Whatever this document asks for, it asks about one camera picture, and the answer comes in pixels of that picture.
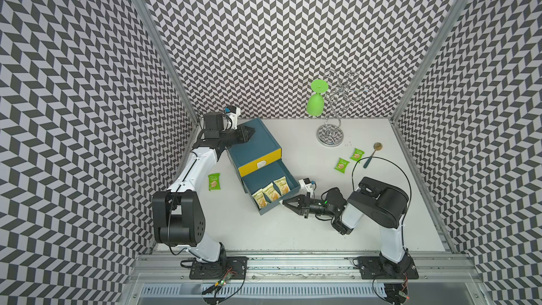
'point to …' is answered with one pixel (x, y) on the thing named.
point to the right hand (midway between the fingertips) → (283, 207)
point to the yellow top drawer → (260, 162)
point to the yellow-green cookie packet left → (260, 198)
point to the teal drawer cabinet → (260, 144)
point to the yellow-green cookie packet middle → (271, 193)
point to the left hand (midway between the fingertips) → (252, 132)
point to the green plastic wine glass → (315, 102)
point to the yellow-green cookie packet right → (282, 186)
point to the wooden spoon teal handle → (377, 146)
